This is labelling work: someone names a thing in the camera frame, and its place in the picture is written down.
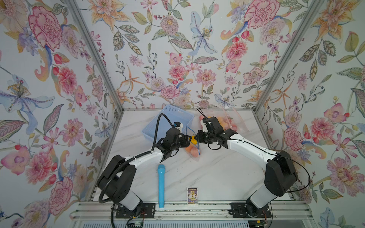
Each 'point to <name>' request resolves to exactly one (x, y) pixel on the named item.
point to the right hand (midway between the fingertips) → (194, 135)
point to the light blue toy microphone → (161, 176)
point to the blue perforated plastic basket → (175, 115)
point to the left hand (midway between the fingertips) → (192, 137)
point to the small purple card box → (192, 195)
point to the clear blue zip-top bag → (194, 149)
